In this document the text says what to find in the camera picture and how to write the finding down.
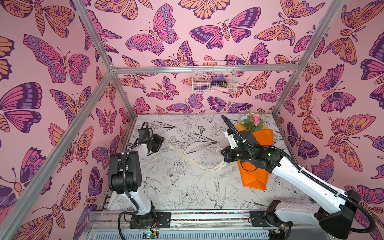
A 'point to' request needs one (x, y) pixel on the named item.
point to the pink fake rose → (256, 119)
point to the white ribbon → (189, 162)
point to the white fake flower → (243, 117)
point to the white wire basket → (214, 77)
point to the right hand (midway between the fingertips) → (221, 149)
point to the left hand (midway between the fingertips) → (165, 137)
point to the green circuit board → (149, 236)
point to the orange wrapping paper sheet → (252, 176)
